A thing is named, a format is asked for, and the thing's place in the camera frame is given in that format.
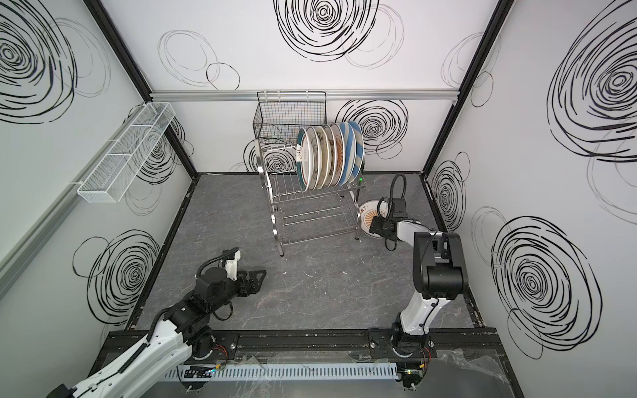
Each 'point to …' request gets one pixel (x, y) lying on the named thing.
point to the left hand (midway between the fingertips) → (259, 273)
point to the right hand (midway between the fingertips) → (376, 227)
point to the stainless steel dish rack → (298, 215)
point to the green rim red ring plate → (303, 167)
